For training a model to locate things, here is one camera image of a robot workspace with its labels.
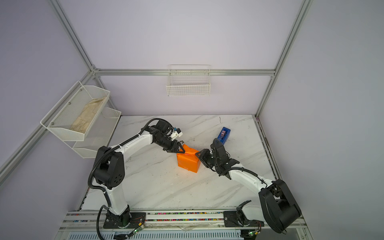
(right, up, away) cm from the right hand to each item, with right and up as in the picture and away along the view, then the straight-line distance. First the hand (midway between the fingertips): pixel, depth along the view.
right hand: (195, 155), depth 84 cm
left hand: (-9, +1, +2) cm, 9 cm away
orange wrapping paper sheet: (-4, -3, 0) cm, 5 cm away
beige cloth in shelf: (-59, +18, -8) cm, 62 cm away
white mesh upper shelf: (-68, +21, -4) cm, 71 cm away
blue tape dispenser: (+19, +11, +18) cm, 28 cm away
